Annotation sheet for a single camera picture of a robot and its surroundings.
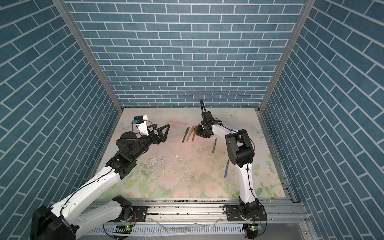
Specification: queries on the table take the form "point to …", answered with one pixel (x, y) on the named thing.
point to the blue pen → (226, 169)
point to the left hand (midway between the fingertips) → (164, 125)
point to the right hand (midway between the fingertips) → (196, 132)
